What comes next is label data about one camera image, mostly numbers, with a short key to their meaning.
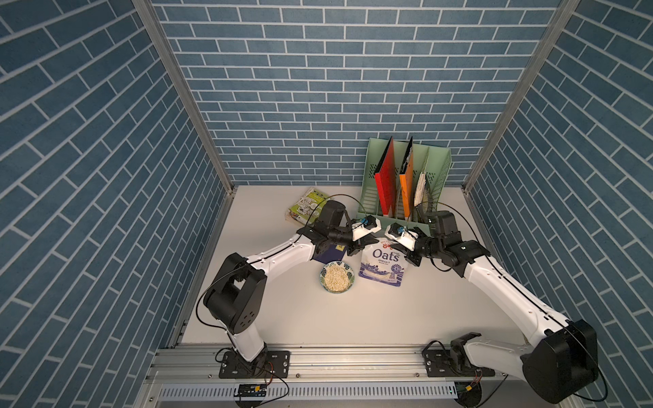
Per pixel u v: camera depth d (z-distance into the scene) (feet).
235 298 1.49
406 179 2.79
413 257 2.29
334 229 2.32
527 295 1.51
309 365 2.47
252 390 2.36
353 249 2.40
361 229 2.28
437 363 2.39
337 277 2.86
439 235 2.06
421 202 2.94
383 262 2.71
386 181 2.84
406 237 2.22
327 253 3.14
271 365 2.38
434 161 3.39
